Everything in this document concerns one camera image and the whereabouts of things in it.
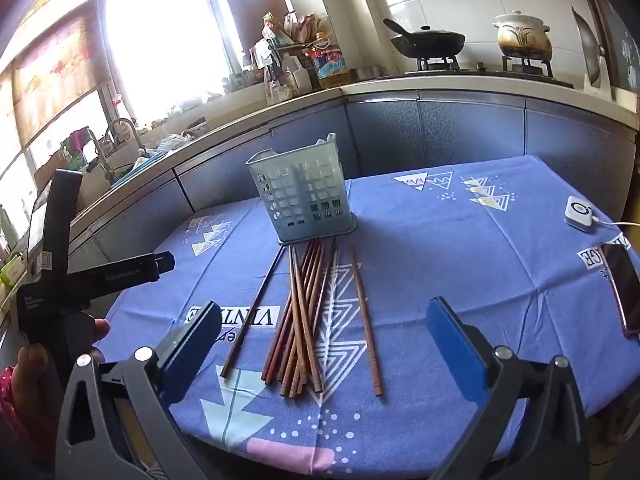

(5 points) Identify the smartphone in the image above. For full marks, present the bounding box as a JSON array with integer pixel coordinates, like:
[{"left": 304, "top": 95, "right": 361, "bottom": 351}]
[{"left": 599, "top": 241, "right": 640, "bottom": 338}]

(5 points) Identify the black gas stove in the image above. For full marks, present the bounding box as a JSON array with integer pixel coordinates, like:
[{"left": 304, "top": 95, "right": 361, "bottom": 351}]
[{"left": 375, "top": 55, "right": 576, "bottom": 88}]

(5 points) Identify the kitchen counter with blue cabinets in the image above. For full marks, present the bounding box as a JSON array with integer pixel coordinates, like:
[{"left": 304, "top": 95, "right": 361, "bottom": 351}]
[{"left": 0, "top": 82, "right": 640, "bottom": 341}]

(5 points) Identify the pile of wooden chopsticks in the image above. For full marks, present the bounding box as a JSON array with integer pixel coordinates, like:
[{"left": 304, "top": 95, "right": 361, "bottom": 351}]
[{"left": 261, "top": 237, "right": 342, "bottom": 398}]

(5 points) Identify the white round device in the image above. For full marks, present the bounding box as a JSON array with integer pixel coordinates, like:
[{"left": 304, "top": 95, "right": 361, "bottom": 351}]
[{"left": 563, "top": 196, "right": 596, "bottom": 233}]

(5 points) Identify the person's left forearm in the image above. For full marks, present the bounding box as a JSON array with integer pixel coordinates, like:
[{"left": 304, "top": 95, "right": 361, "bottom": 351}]
[{"left": 0, "top": 364, "right": 23, "bottom": 441}]

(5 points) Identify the printed window blind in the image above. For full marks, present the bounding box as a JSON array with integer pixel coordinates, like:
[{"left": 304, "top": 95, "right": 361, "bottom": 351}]
[{"left": 0, "top": 0, "right": 113, "bottom": 148}]

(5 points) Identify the light blue plastic utensil basket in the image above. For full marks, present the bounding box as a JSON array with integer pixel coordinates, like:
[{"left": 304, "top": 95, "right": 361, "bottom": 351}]
[{"left": 245, "top": 132, "right": 358, "bottom": 246}]

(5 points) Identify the dark tipped brown chopstick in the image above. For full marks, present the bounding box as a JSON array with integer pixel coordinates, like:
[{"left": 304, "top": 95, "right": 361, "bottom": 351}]
[{"left": 220, "top": 256, "right": 280, "bottom": 380}]

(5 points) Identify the white plastic jug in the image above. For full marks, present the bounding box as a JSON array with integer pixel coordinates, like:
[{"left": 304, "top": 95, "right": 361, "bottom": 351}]
[{"left": 282, "top": 55, "right": 312, "bottom": 97}]

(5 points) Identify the blue plastic basin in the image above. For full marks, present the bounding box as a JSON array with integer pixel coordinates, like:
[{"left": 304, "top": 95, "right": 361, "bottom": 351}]
[{"left": 117, "top": 156, "right": 168, "bottom": 183}]

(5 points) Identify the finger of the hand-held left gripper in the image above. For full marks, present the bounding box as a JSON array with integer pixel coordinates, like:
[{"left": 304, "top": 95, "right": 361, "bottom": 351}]
[{"left": 85, "top": 251, "right": 177, "bottom": 307}]

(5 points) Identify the blue printed tablecloth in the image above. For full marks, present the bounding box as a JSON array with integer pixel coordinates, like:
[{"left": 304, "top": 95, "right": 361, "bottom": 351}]
[{"left": 95, "top": 154, "right": 640, "bottom": 480}]

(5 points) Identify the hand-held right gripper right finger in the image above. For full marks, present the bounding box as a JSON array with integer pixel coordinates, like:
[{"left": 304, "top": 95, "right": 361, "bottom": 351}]
[{"left": 425, "top": 296, "right": 592, "bottom": 480}]

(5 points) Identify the steel pot lid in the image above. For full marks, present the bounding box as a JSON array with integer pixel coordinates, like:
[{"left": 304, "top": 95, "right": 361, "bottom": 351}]
[{"left": 571, "top": 6, "right": 608, "bottom": 92}]

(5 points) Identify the cooking oil bottle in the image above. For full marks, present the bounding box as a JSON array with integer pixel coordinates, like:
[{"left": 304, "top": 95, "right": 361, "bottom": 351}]
[{"left": 311, "top": 32, "right": 348, "bottom": 92}]

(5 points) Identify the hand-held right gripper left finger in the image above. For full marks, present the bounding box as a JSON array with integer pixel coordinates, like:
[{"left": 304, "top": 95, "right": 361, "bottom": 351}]
[{"left": 54, "top": 301, "right": 223, "bottom": 480}]

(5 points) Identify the white clay pot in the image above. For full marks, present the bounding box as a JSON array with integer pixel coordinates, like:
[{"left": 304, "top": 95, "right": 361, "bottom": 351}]
[{"left": 491, "top": 10, "right": 553, "bottom": 61}]

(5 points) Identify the chrome faucet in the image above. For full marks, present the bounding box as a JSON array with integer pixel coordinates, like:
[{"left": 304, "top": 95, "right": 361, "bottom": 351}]
[{"left": 102, "top": 117, "right": 147, "bottom": 181}]

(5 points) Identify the person's left hand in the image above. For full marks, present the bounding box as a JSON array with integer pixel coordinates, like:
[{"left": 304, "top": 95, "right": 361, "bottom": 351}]
[{"left": 11, "top": 317, "right": 113, "bottom": 443}]

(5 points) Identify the black wok with lid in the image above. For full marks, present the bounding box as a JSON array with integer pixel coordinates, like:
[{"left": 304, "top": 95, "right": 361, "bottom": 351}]
[{"left": 382, "top": 18, "right": 467, "bottom": 59}]

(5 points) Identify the light brown chopstick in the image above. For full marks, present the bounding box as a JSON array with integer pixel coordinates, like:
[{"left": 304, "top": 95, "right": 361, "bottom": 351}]
[{"left": 347, "top": 245, "right": 385, "bottom": 398}]

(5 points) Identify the group of condiment bottles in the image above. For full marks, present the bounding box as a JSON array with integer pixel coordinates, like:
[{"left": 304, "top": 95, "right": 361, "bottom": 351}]
[{"left": 247, "top": 10, "right": 333, "bottom": 103}]

